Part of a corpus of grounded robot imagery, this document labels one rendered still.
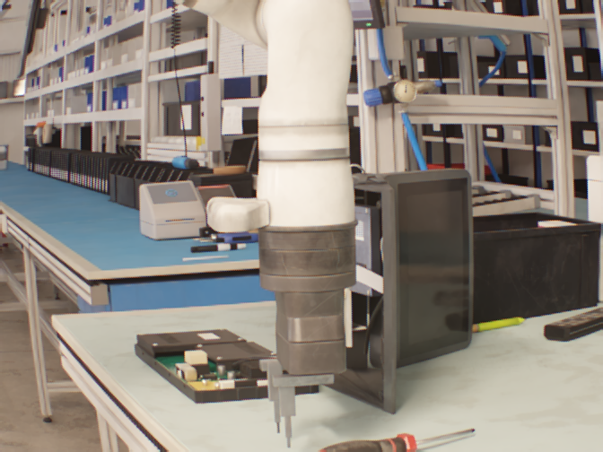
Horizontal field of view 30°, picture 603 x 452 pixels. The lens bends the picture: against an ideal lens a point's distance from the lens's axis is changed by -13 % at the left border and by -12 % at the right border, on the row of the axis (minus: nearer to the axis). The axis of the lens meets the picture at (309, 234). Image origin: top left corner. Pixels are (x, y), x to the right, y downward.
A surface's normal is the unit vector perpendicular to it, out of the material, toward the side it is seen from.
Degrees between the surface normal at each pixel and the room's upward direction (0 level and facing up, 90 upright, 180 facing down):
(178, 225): 90
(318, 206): 90
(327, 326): 70
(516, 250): 90
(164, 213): 41
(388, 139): 90
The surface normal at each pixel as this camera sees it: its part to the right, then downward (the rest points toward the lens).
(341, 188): 0.70, 0.02
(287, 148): -0.31, 0.11
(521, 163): -0.93, 0.07
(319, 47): 0.29, 0.38
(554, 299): 0.36, 0.09
